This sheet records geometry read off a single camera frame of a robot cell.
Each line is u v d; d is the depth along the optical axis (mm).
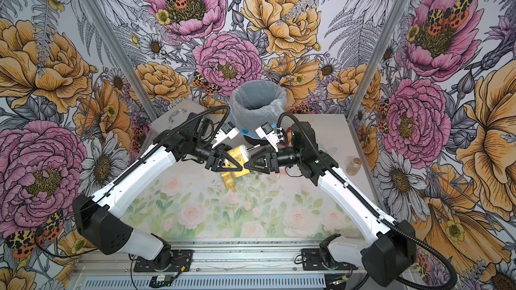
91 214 411
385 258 382
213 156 584
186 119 1011
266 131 596
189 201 901
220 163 589
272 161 574
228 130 602
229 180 873
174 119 994
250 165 606
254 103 1080
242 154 605
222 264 741
